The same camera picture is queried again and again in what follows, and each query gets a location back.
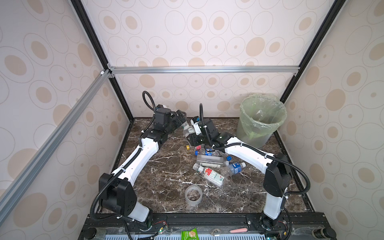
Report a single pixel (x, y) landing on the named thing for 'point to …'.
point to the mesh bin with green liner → (260, 115)
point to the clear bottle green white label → (187, 130)
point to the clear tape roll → (193, 187)
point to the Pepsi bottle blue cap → (209, 152)
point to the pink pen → (241, 230)
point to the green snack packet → (190, 235)
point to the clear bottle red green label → (212, 176)
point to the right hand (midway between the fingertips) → (191, 135)
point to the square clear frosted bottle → (209, 160)
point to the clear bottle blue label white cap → (233, 168)
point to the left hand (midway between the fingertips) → (185, 113)
